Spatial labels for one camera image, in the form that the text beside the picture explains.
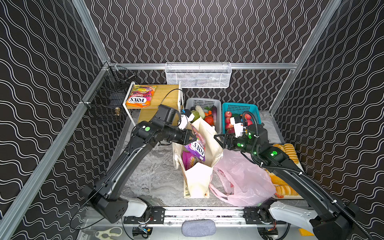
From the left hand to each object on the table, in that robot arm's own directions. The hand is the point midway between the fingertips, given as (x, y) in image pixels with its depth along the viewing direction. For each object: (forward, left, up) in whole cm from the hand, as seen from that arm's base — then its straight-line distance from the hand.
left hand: (199, 139), depth 64 cm
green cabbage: (+37, +3, -23) cm, 44 cm away
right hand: (+6, -9, -5) cm, 12 cm away
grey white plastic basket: (+53, -3, -24) cm, 58 cm away
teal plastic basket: (+57, -32, -34) cm, 74 cm away
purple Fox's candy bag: (-1, +1, -4) cm, 5 cm away
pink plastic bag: (-5, -22, -32) cm, 39 cm away
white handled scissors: (-33, +42, -31) cm, 62 cm away
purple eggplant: (+42, -10, -25) cm, 50 cm away
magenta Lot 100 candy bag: (0, +5, -19) cm, 20 cm away
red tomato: (+36, -7, -25) cm, 44 cm away
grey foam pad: (-28, 0, -31) cm, 42 cm away
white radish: (+42, 0, -24) cm, 49 cm away
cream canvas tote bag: (-13, +1, -10) cm, 17 cm away
